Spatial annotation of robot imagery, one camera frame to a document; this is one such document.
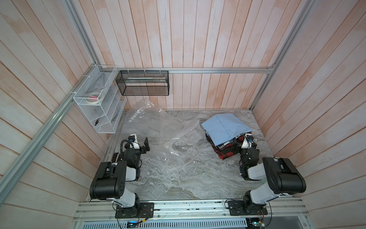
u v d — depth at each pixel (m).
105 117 0.77
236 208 0.73
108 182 0.45
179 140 1.01
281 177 0.46
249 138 0.76
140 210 0.72
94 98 0.73
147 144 0.84
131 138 0.76
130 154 0.70
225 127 0.94
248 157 0.69
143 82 1.04
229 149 0.89
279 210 0.75
